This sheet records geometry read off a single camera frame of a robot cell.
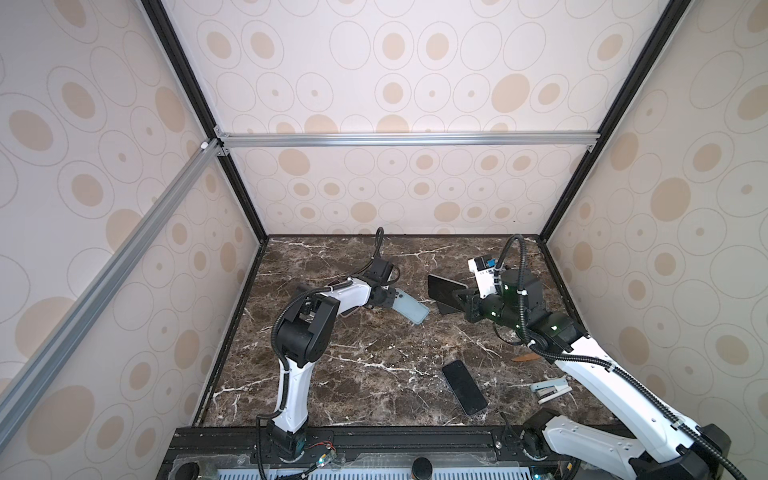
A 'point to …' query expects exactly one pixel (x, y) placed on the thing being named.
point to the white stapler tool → (547, 391)
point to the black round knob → (422, 468)
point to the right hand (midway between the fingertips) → (457, 292)
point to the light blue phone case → (410, 307)
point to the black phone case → (444, 309)
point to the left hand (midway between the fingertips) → (396, 292)
